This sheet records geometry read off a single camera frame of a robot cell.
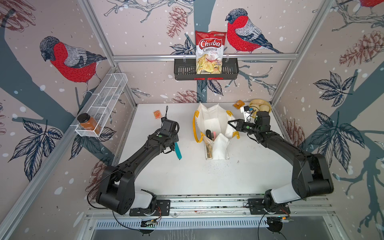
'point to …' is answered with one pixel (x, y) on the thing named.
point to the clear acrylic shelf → (101, 105)
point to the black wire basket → (186, 70)
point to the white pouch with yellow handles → (211, 124)
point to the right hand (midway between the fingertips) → (228, 122)
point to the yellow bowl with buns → (259, 105)
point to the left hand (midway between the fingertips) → (174, 131)
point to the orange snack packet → (157, 114)
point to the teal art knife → (177, 150)
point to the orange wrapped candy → (239, 103)
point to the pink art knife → (214, 133)
